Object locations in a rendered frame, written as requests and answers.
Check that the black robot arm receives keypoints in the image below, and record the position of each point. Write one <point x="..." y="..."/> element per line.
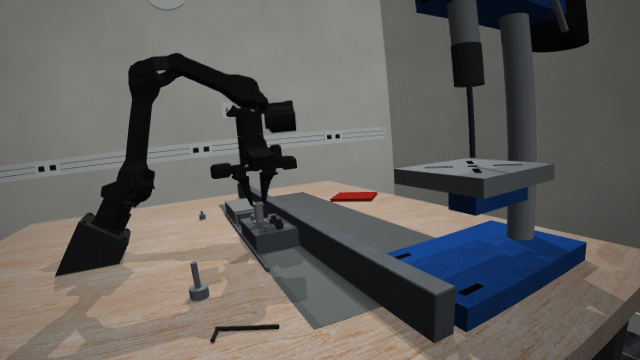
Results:
<point x="135" y="181"/>

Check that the grey flanged pin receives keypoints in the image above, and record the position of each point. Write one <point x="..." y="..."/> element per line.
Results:
<point x="198" y="291"/>

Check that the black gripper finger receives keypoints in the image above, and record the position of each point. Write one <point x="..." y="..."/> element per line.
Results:
<point x="265" y="179"/>
<point x="245" y="183"/>

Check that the blue drill press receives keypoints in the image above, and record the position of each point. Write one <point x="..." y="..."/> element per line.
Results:
<point x="493" y="268"/>

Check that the black l-shaped rod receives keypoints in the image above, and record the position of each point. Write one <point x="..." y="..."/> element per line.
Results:
<point x="242" y="328"/>

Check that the red flat square tile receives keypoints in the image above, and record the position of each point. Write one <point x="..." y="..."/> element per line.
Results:
<point x="353" y="196"/>

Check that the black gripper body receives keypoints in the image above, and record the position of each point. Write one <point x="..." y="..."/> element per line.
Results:
<point x="224" y="170"/>

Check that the dark grey long rectangular bar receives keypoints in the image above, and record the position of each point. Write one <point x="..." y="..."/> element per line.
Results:
<point x="422" y="301"/>

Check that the grey flanged bushing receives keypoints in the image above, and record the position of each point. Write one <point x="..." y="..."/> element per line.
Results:
<point x="258" y="211"/>

